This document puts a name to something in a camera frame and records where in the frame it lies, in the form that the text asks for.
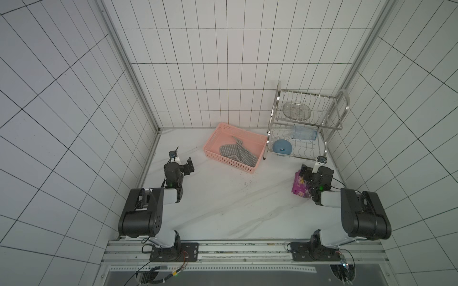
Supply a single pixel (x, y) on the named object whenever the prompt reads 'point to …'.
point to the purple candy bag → (299, 187)
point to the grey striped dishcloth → (238, 152)
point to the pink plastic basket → (254, 142)
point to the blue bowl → (282, 146)
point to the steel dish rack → (327, 114)
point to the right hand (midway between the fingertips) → (306, 163)
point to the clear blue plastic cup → (303, 133)
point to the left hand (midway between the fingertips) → (181, 161)
